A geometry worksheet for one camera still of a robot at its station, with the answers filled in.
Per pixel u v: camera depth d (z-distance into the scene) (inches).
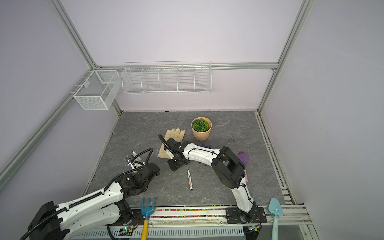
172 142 29.0
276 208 29.3
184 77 39.1
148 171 24.4
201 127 38.0
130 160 26.8
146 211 29.5
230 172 19.8
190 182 33.3
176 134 41.6
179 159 25.6
